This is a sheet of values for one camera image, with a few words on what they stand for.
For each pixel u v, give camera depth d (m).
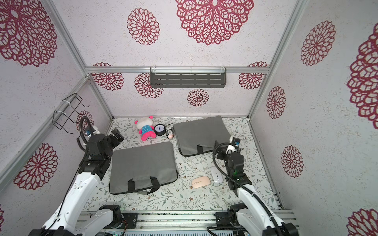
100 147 0.56
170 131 1.08
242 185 0.56
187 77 0.93
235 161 0.61
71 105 0.80
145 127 1.05
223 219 0.74
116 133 0.70
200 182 0.85
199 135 1.09
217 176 0.87
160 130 1.09
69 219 0.40
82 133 0.53
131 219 0.73
